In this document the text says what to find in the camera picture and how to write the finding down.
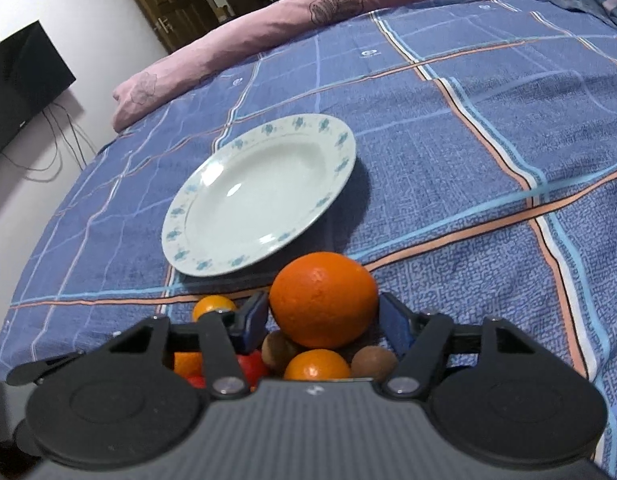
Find small mandarin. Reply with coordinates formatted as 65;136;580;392
284;349;351;382
192;295;238;322

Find red cherry tomato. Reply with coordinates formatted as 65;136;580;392
237;350;269;389

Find small mandarin front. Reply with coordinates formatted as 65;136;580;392
284;349;351;382

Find large orange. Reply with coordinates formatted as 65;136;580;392
269;252;379;349

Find white floral plate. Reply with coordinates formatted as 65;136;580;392
161;114;357;278

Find blue plaid bedsheet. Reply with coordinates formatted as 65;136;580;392
0;0;617;478

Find pink rolled quilt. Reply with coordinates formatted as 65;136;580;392
112;0;423;132

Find television cables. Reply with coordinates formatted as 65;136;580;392
0;102;97;183

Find black wall television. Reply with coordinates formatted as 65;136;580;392
0;22;76;153

